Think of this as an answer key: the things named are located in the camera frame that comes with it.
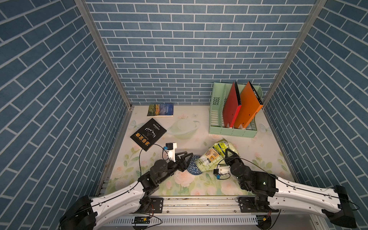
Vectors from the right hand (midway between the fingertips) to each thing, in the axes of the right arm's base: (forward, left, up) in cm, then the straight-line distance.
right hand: (231, 148), depth 73 cm
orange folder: (+27, -13, +6) cm, 30 cm away
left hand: (-5, +19, -3) cm, 20 cm away
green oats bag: (-5, +8, 0) cm, 10 cm away
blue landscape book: (+41, +49, -19) cm, 67 cm away
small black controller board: (-32, +43, -23) cm, 58 cm away
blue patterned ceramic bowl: (-4, +20, -20) cm, 29 cm away
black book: (+16, +52, -18) cm, 57 cm away
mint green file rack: (+45, +3, -1) cm, 45 cm away
